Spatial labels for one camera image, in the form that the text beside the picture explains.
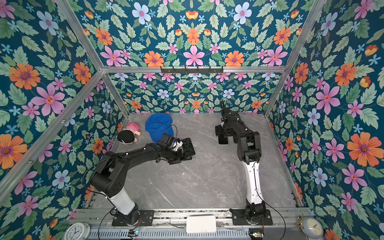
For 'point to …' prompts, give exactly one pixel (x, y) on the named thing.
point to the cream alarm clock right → (310, 227)
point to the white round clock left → (77, 231)
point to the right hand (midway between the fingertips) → (223, 133)
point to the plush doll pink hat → (128, 136)
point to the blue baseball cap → (157, 124)
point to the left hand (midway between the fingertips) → (188, 156)
